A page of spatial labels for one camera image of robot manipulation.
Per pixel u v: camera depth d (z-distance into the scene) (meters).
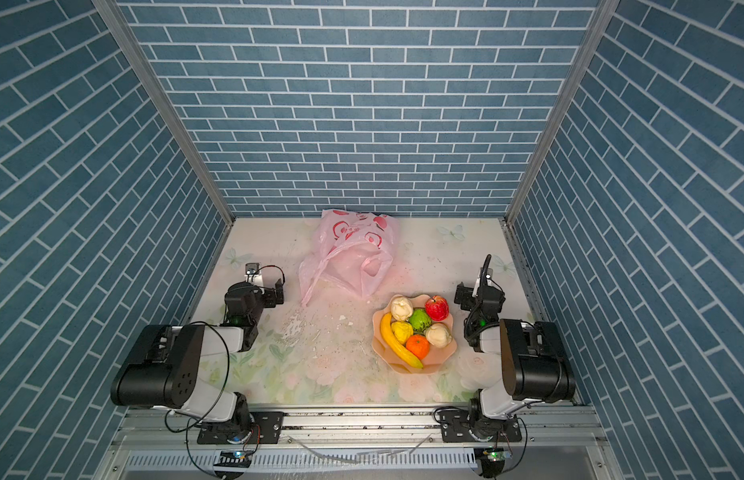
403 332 0.85
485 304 0.72
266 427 0.74
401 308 0.85
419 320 0.85
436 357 0.82
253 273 0.80
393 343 0.82
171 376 0.44
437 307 0.84
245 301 0.72
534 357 0.51
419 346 0.82
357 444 0.73
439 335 0.82
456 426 0.74
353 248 0.94
